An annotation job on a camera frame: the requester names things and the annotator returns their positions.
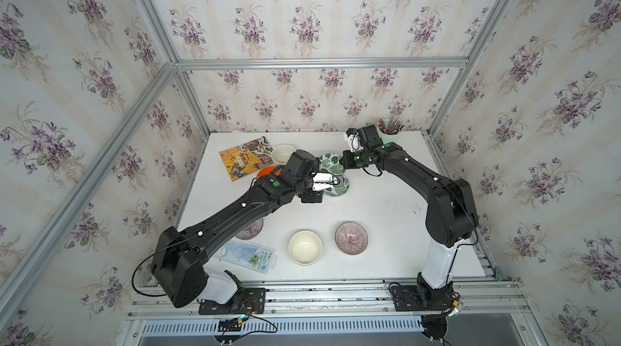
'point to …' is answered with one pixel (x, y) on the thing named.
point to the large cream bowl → (305, 247)
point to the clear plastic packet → (254, 256)
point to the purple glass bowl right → (351, 238)
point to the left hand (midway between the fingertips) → (322, 175)
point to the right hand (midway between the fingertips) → (342, 160)
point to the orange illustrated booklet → (241, 160)
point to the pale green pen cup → (388, 130)
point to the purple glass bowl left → (252, 230)
